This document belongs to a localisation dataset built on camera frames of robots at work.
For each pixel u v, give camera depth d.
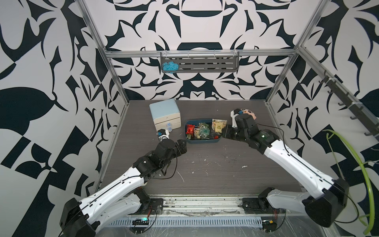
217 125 0.78
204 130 0.95
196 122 1.02
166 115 0.93
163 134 0.67
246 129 0.56
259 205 0.67
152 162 0.55
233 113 0.71
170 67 0.91
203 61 0.93
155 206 0.74
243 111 1.03
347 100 0.59
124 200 0.59
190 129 0.97
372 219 0.50
